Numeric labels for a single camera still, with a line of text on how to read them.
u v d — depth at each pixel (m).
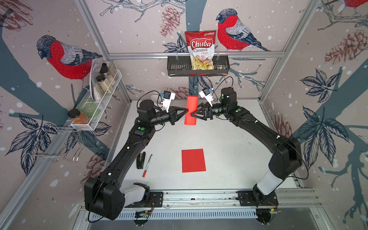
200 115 0.67
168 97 0.60
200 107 0.70
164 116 0.61
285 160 0.44
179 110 0.66
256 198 0.66
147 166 0.85
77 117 0.60
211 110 0.64
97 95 0.70
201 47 0.81
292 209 0.74
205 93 0.65
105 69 0.79
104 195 0.38
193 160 0.88
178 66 0.95
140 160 0.86
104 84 0.76
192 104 0.67
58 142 0.56
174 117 0.60
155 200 0.73
